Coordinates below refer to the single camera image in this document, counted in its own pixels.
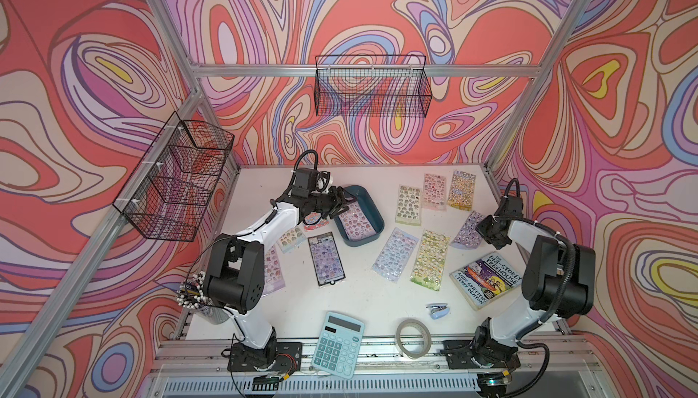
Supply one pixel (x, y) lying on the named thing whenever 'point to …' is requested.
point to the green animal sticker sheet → (430, 260)
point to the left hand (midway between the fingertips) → (357, 203)
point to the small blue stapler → (437, 310)
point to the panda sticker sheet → (462, 191)
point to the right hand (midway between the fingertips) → (484, 237)
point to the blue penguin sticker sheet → (468, 236)
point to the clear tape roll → (425, 333)
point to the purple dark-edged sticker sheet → (326, 258)
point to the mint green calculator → (339, 346)
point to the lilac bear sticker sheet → (274, 278)
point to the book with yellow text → (485, 279)
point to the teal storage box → (366, 200)
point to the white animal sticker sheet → (409, 205)
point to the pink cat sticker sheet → (355, 223)
